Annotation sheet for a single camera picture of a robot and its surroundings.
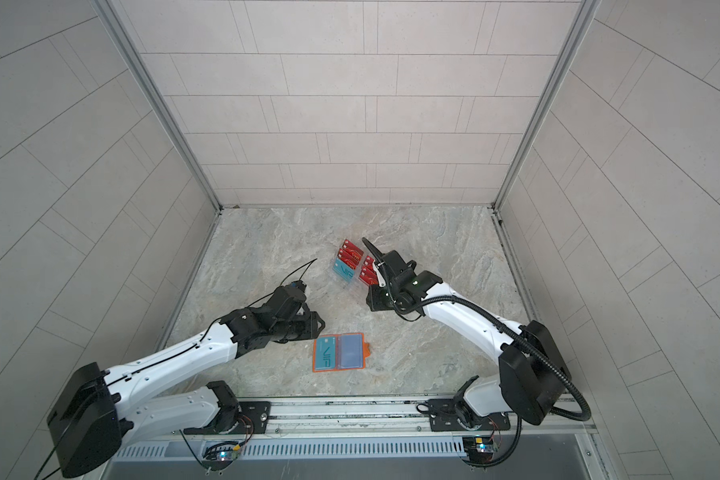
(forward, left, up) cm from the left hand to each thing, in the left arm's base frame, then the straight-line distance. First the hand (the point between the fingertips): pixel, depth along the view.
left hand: (330, 325), depth 79 cm
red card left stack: (+23, -4, 0) cm, 23 cm away
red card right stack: (+17, -10, 0) cm, 19 cm away
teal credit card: (-5, +1, -6) cm, 8 cm away
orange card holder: (-5, -2, -6) cm, 9 cm away
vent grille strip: (-26, +6, -7) cm, 28 cm away
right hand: (+6, -10, +2) cm, 12 cm away
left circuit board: (-28, +22, -5) cm, 36 cm away
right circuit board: (-26, -36, -7) cm, 45 cm away
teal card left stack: (+19, -2, -4) cm, 19 cm away
